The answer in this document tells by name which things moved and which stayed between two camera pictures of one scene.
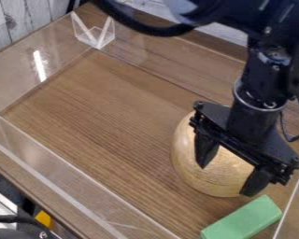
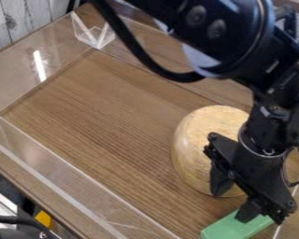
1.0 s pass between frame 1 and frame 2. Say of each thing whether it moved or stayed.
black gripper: moved
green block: stayed
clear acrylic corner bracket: stayed
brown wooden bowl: stayed
